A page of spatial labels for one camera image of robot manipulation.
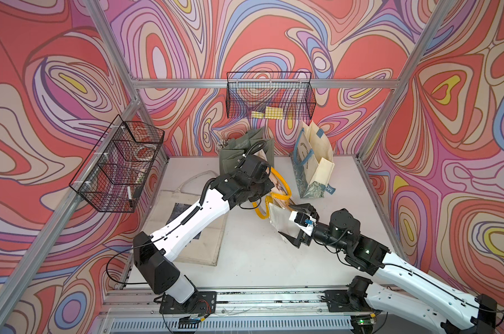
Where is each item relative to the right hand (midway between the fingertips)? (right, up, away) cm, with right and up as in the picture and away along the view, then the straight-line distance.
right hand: (287, 221), depth 69 cm
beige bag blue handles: (+15, +22, +20) cm, 33 cm away
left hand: (-3, +12, +4) cm, 14 cm away
